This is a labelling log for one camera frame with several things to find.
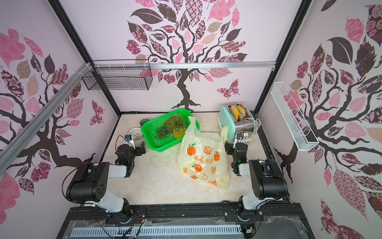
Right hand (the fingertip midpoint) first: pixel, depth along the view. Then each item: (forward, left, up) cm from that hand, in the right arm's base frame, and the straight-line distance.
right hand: (233, 143), depth 95 cm
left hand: (0, +64, +1) cm, 64 cm away
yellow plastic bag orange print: (-9, +21, -1) cm, 23 cm away
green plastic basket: (+14, +59, 0) cm, 60 cm away
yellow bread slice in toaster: (+15, -1, +14) cm, 20 cm away
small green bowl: (+20, +64, +2) cm, 67 cm away
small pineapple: (+9, +48, +1) cm, 49 cm away
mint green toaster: (+11, -3, +11) cm, 16 cm away
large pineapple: (+6, +35, +12) cm, 38 cm away
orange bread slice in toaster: (+17, -6, +14) cm, 23 cm away
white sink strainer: (+12, +68, -2) cm, 70 cm away
